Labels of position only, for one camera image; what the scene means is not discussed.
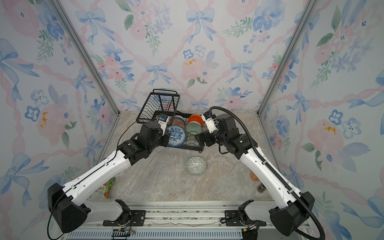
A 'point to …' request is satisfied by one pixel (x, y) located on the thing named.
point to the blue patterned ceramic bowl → (177, 136)
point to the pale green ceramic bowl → (193, 128)
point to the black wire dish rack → (166, 102)
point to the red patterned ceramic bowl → (179, 123)
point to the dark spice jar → (261, 188)
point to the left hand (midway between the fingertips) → (167, 129)
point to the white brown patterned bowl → (177, 117)
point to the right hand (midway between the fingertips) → (203, 131)
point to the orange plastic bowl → (193, 117)
